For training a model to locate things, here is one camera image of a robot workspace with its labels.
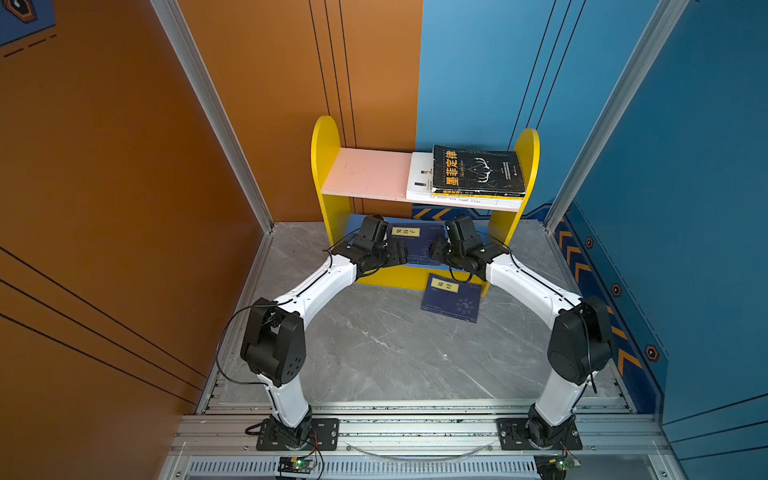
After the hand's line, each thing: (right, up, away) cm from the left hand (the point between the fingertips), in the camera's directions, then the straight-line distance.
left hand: (400, 251), depth 88 cm
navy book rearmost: (+16, -15, +10) cm, 25 cm away
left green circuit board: (-25, -51, -18) cm, 59 cm away
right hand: (+9, 0, +1) cm, 9 cm away
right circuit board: (+36, -51, -18) cm, 65 cm away
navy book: (+6, +4, +6) cm, 9 cm away
